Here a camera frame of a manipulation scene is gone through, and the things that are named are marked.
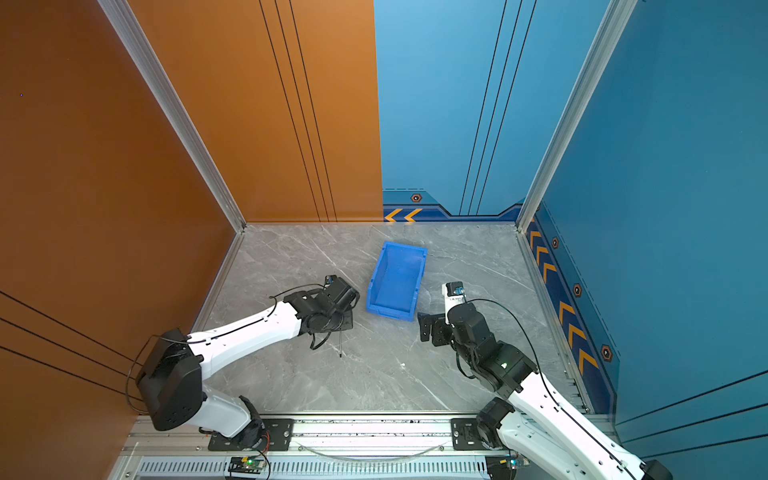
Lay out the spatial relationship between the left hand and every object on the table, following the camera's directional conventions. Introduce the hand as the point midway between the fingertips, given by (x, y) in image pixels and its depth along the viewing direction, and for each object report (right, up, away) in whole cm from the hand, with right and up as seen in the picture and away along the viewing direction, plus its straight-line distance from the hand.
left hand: (348, 317), depth 85 cm
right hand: (+23, +3, -10) cm, 25 cm away
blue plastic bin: (+14, +9, +18) cm, 24 cm away
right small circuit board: (+41, -31, -16) cm, 54 cm away
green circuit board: (-22, -32, -14) cm, 42 cm away
